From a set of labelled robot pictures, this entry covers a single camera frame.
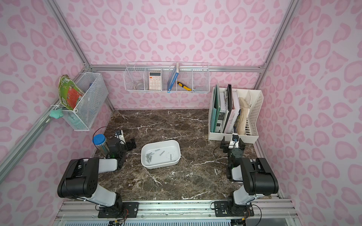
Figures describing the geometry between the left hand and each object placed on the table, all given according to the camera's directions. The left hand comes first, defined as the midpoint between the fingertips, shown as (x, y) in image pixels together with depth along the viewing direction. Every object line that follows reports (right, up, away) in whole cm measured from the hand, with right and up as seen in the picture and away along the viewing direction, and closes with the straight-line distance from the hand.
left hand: (125, 136), depth 94 cm
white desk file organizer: (+89, +26, +5) cm, 93 cm away
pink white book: (+68, +16, -15) cm, 72 cm away
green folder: (+57, +15, -13) cm, 60 cm away
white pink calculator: (+20, +38, +1) cm, 43 cm away
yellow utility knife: (+42, +33, +3) cm, 53 cm away
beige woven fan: (+78, +14, -4) cm, 79 cm away
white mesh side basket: (-13, +12, -22) cm, 28 cm away
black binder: (+66, +20, -11) cm, 70 cm away
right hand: (+69, +1, -5) cm, 70 cm away
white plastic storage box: (+23, -11, -1) cm, 26 cm away
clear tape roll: (+9, +35, +1) cm, 36 cm away
